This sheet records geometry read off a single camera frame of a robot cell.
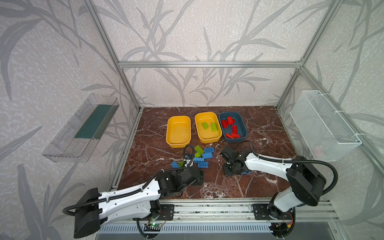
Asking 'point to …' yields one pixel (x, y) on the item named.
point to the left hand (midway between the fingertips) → (199, 170)
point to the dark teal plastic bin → (239, 122)
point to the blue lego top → (210, 149)
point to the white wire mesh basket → (326, 135)
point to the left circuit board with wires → (152, 227)
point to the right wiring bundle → (280, 229)
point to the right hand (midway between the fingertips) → (226, 167)
